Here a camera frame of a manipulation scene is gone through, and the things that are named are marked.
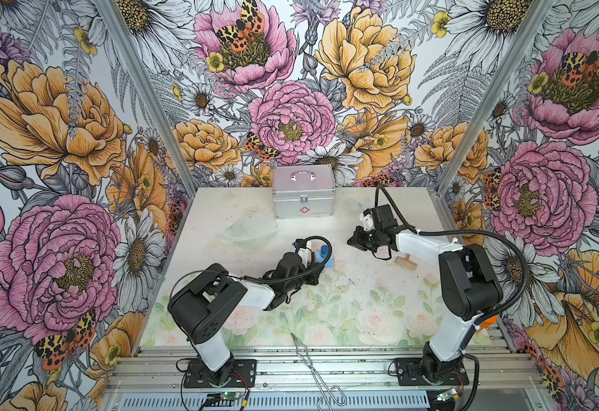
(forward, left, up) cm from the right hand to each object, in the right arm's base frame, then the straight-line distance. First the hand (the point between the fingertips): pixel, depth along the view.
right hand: (348, 247), depth 94 cm
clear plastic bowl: (+13, +38, -6) cm, 40 cm away
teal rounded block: (-3, +9, 0) cm, 10 cm away
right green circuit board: (-44, -22, -8) cm, 50 cm away
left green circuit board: (-43, +39, -7) cm, 58 cm away
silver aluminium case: (+23, +16, +6) cm, 29 cm away
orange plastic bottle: (-35, -20, +25) cm, 48 cm away
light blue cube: (-3, +7, -6) cm, 9 cm away
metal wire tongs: (-44, +10, -6) cm, 45 cm away
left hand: (-8, +10, -2) cm, 13 cm away
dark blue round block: (-3, +9, +5) cm, 11 cm away
